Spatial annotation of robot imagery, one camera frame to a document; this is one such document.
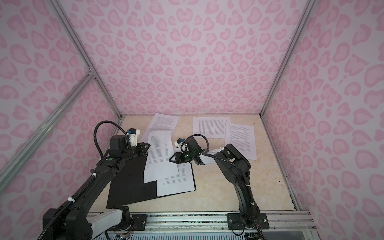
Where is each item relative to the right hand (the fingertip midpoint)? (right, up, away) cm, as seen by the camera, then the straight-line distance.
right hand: (172, 158), depth 90 cm
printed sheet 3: (-14, +23, +27) cm, 38 cm away
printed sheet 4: (+26, +19, +23) cm, 40 cm away
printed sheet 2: (-8, +5, +3) cm, 10 cm away
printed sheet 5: (+47, +12, +17) cm, 51 cm away
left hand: (-11, +10, -8) cm, 17 cm away
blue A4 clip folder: (-24, -15, -5) cm, 29 cm away
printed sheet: (+7, -13, -3) cm, 15 cm away
